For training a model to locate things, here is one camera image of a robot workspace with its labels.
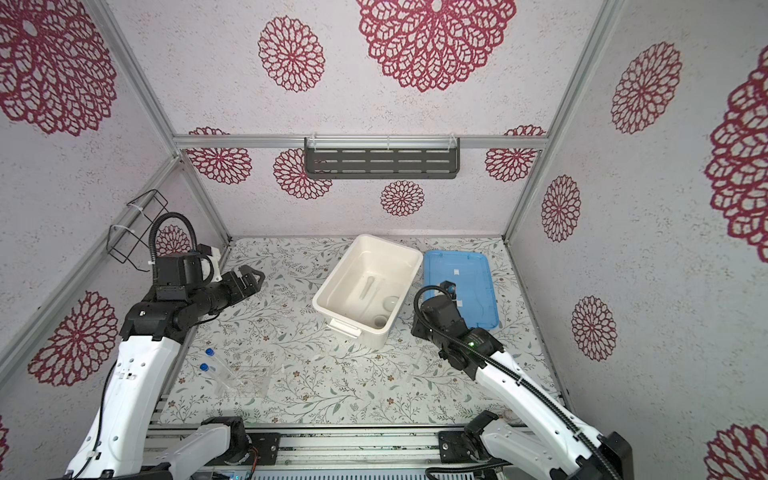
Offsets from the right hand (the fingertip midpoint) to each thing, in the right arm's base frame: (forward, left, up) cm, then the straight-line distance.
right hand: (417, 313), depth 78 cm
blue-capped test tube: (-15, +52, -2) cm, 54 cm away
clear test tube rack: (-12, +49, -17) cm, 53 cm away
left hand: (0, +41, +10) cm, 42 cm away
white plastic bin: (+26, +6, -12) cm, 29 cm away
